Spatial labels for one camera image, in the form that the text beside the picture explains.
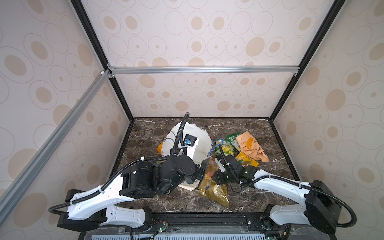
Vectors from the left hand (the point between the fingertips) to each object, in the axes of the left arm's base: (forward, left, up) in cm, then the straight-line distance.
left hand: (202, 159), depth 54 cm
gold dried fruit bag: (0, -4, -34) cm, 34 cm away
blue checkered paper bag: (+20, -1, -29) cm, 35 cm away
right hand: (+6, -8, -32) cm, 33 cm away
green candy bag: (+27, -18, -36) cm, 48 cm away
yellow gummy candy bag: (+16, -27, -33) cm, 46 cm away
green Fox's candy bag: (+36, -23, -37) cm, 56 cm away
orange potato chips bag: (+27, -32, -34) cm, 54 cm away
